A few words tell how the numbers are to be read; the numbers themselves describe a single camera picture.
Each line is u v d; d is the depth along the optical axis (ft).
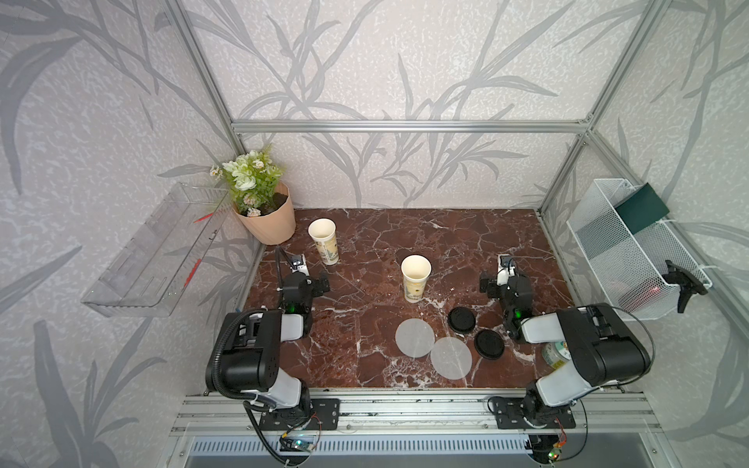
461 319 2.98
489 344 2.76
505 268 2.58
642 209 2.36
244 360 1.50
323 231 3.14
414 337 2.85
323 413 2.42
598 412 2.47
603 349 1.50
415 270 2.81
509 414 2.38
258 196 3.16
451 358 2.75
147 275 2.13
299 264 2.67
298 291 2.31
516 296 2.32
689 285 1.80
